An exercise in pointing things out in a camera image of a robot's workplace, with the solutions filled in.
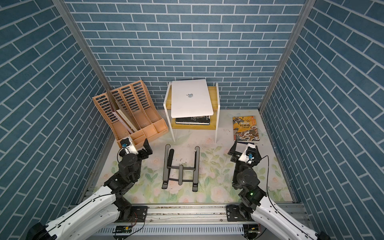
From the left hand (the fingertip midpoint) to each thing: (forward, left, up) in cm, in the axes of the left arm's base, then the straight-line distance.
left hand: (144, 141), depth 77 cm
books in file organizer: (+15, +14, -7) cm, 22 cm away
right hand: (-5, -52, +5) cm, 52 cm away
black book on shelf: (+18, -30, -3) cm, 35 cm away
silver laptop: (+20, -24, +13) cm, 34 cm away
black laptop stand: (-4, -11, -14) cm, 18 cm away
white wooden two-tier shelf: (+23, -37, +13) cm, 46 cm away
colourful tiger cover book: (+23, -63, -18) cm, 69 cm away
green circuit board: (-35, +7, -24) cm, 43 cm away
